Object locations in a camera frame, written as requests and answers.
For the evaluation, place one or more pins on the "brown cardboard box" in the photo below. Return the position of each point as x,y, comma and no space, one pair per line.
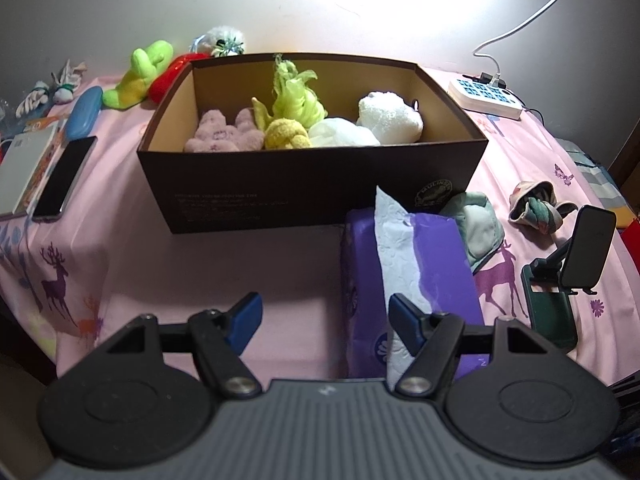
209,192

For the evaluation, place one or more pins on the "multicolour knotted sock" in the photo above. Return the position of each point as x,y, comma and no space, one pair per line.
534,204

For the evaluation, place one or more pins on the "white knotted glove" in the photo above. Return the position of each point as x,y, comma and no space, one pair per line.
61,90

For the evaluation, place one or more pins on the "panda plush with fluff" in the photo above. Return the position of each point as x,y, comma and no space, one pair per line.
219,42

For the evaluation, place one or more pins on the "striped blanket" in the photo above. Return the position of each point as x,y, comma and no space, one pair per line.
601,183

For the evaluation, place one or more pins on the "yellow knotted towel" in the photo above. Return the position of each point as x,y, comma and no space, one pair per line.
280,133

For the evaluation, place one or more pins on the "orange booklet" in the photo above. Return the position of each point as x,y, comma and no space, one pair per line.
45,159

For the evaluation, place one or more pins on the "lime green plush toy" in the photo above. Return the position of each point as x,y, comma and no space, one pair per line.
146,65

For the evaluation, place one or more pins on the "black smartphone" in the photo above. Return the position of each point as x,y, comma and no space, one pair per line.
62,180

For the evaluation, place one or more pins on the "white blue power strip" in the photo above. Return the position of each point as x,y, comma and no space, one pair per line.
483,98

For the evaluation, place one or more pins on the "blue glasses case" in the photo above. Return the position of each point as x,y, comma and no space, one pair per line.
84,114

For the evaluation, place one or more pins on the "black phone on stand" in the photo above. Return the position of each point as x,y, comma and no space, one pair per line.
576,265

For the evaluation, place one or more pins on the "purple tissue pack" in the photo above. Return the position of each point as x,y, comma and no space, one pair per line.
386,249

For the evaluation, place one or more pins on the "red plush toy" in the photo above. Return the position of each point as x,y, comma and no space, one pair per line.
162,83

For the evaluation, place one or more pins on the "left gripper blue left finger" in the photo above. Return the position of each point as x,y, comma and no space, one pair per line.
243,321

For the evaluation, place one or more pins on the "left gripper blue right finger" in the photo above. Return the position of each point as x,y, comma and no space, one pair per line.
407,321

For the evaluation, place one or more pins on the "pink plush toy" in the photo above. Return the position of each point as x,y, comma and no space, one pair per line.
215,135

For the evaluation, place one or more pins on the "lime green mesh cloth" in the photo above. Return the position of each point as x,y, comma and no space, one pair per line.
293,98

